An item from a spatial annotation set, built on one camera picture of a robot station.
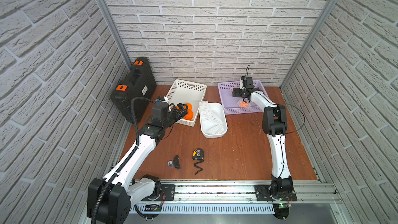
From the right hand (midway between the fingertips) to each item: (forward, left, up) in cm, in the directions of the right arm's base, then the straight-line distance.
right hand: (242, 91), depth 112 cm
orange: (-20, +39, +1) cm, 44 cm away
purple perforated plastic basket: (-14, +8, 0) cm, 16 cm away
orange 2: (-14, +39, -1) cm, 41 cm away
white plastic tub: (-14, +19, -1) cm, 24 cm away
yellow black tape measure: (-45, +34, -1) cm, 57 cm away
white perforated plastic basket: (+4, +43, -3) cm, 44 cm away
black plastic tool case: (-6, +68, +19) cm, 71 cm away
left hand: (-27, +39, +19) cm, 51 cm away
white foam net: (-22, +27, +2) cm, 35 cm away
